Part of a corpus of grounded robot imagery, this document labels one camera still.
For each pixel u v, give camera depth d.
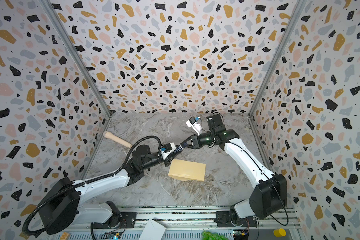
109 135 1.04
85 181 0.46
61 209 0.40
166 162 0.67
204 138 0.66
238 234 0.72
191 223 0.73
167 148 0.61
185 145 0.71
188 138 0.68
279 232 0.67
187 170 0.94
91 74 0.97
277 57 0.89
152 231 0.68
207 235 0.66
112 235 0.70
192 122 0.68
